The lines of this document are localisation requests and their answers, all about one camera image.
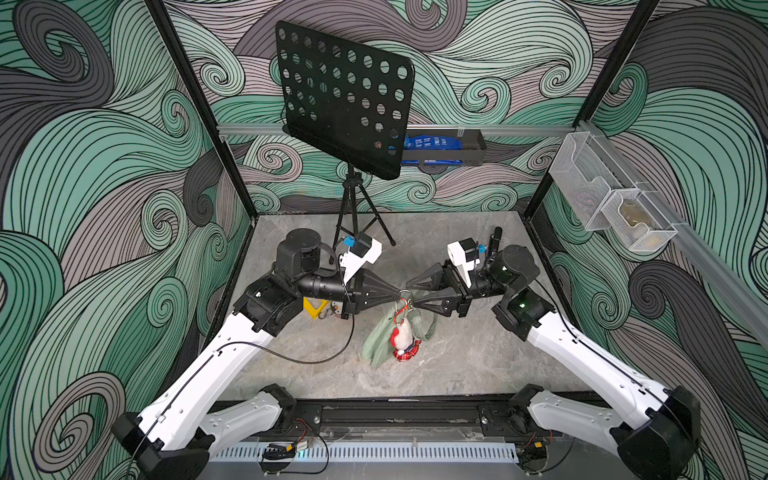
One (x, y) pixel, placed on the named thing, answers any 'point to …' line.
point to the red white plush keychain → (402, 337)
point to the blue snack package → (432, 142)
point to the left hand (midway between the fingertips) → (396, 292)
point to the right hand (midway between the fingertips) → (409, 291)
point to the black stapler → (495, 239)
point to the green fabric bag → (378, 351)
